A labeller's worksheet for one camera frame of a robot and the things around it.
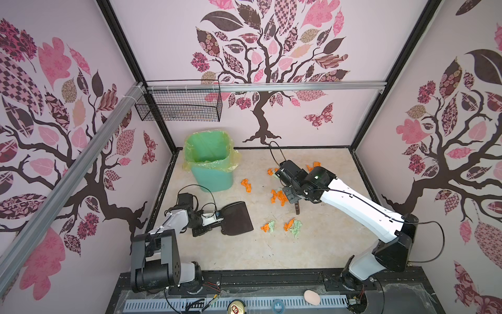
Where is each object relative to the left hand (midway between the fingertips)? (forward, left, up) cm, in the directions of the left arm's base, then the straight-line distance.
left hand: (205, 225), depth 89 cm
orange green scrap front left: (-2, -29, +2) cm, 30 cm away
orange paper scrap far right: (+37, -60, +1) cm, 70 cm away
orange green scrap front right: (-1, -42, +2) cm, 42 cm away
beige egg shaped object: (-29, -44, +3) cm, 53 cm away
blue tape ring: (-31, -32, +1) cm, 44 cm away
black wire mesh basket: (+50, +14, +34) cm, 62 cm away
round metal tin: (-32, -17, +12) cm, 38 cm away
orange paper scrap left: (+23, -18, +1) cm, 29 cm away
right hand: (+7, -39, +23) cm, 46 cm away
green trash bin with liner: (+34, 0, +10) cm, 36 cm away
